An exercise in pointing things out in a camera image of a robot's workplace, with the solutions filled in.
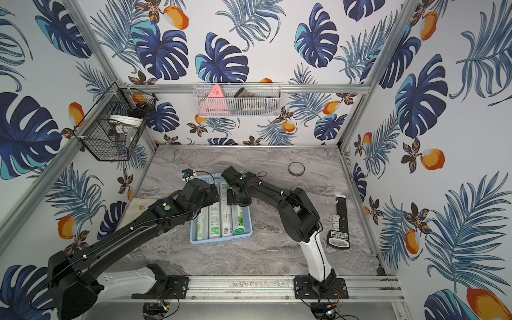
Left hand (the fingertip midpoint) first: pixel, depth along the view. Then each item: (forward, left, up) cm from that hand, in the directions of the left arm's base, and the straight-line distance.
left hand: (209, 188), depth 77 cm
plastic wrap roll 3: (0, -5, -17) cm, 17 cm away
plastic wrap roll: (-7, +4, -18) cm, 20 cm away
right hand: (+5, -8, -17) cm, 20 cm away
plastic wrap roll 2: (-6, -1, -17) cm, 18 cm away
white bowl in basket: (+20, +35, +15) cm, 43 cm away
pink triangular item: (+36, +2, +14) cm, 38 cm away
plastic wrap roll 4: (-7, -12, -12) cm, 18 cm away
